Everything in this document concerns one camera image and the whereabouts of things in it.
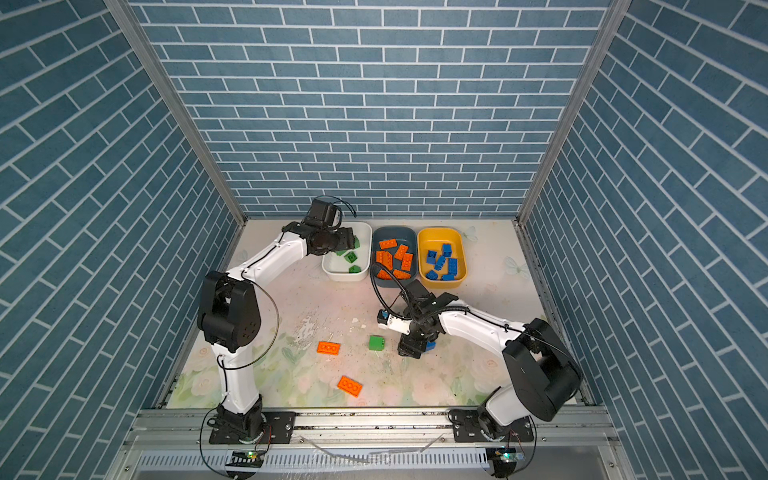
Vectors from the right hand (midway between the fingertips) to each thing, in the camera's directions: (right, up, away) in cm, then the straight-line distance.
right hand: (403, 334), depth 86 cm
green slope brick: (-23, +23, +22) cm, 39 cm away
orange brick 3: (-5, +21, +19) cm, 29 cm away
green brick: (-16, +18, +16) cm, 29 cm away
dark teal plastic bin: (+1, +30, +24) cm, 38 cm away
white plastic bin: (-24, +18, +19) cm, 36 cm away
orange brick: (-5, +27, +26) cm, 38 cm away
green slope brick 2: (-8, -4, +3) cm, 9 cm away
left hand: (-18, +28, +10) cm, 35 cm away
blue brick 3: (+16, +15, +17) cm, 28 cm away
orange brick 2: (-9, +22, +22) cm, 32 cm away
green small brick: (-18, +22, +20) cm, 35 cm away
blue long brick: (+18, +19, +18) cm, 32 cm away
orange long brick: (-22, -4, +1) cm, 23 cm away
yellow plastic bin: (+12, +29, +27) cm, 41 cm away
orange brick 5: (+1, +20, +20) cm, 28 cm away
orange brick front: (-15, -12, -6) cm, 20 cm away
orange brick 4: (0, +25, +25) cm, 35 cm away
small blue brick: (+10, +22, +19) cm, 31 cm away
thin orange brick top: (-8, +16, +17) cm, 25 cm away
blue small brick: (+10, +16, +16) cm, 24 cm away
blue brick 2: (+13, +19, +19) cm, 30 cm away
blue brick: (+16, +24, +22) cm, 37 cm away
